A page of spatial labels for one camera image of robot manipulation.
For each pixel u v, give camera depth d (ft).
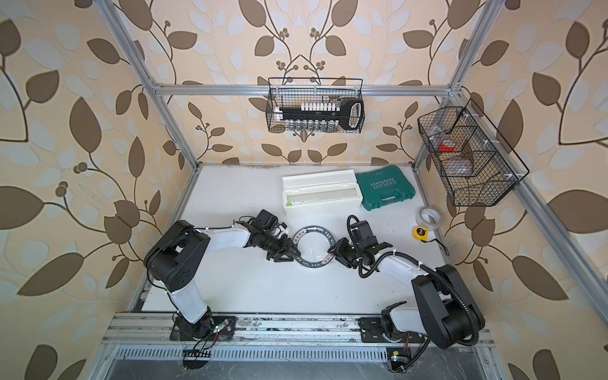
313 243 3.07
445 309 1.38
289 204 3.16
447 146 2.65
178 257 1.61
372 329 2.42
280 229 2.82
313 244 3.06
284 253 2.64
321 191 3.34
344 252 2.62
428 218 3.31
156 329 2.50
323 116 2.77
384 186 3.45
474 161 2.48
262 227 2.53
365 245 2.30
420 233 3.07
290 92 2.99
